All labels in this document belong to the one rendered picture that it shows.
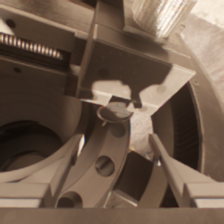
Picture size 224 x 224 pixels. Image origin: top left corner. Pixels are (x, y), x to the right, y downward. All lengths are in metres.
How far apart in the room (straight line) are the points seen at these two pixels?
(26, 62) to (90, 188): 0.21
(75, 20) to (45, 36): 0.04
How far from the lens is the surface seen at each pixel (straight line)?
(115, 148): 0.30
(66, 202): 0.51
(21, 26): 0.23
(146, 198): 0.23
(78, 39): 0.20
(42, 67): 0.26
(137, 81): 0.16
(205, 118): 0.26
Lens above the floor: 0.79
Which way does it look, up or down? 23 degrees down
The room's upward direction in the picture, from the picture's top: 155 degrees clockwise
